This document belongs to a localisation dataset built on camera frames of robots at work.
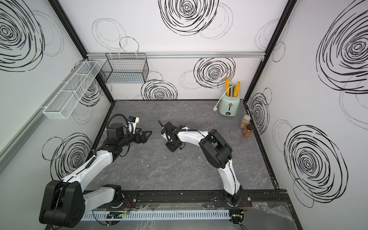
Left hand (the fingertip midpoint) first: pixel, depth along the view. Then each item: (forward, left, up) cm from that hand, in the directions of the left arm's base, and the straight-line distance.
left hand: (145, 130), depth 84 cm
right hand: (-3, -15, -15) cm, 22 cm away
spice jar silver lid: (+13, -64, -5) cm, 66 cm away
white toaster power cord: (+30, -47, -11) cm, 56 cm away
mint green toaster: (+23, -54, -1) cm, 59 cm away
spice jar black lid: (+6, -65, -6) cm, 65 cm away
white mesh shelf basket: (+3, +39, +17) cm, 42 cm away
